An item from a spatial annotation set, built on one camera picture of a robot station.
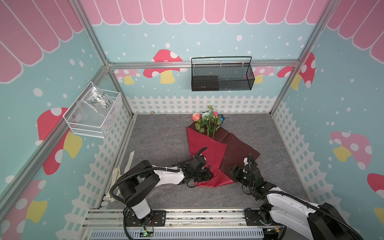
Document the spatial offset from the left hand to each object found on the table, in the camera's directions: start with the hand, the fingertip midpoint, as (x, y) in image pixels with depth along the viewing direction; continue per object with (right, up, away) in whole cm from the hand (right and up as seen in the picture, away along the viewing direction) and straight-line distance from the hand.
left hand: (212, 179), depth 86 cm
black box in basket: (-3, +61, +16) cm, 63 cm away
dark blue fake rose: (+11, +37, +26) cm, 47 cm away
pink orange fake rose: (-9, +38, +27) cm, 48 cm away
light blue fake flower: (-2, +39, +27) cm, 47 cm away
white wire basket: (-59, +37, -13) cm, 71 cm away
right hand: (+11, +5, +2) cm, 12 cm away
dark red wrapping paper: (+9, +15, +11) cm, 21 cm away
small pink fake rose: (+5, +40, +24) cm, 47 cm away
